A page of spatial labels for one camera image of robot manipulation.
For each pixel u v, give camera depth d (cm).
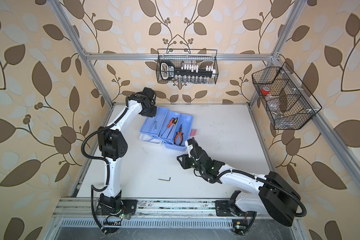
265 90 88
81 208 76
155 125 94
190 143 74
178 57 90
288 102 75
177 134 102
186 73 83
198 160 61
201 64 95
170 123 99
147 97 73
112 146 57
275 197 42
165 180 85
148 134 89
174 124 99
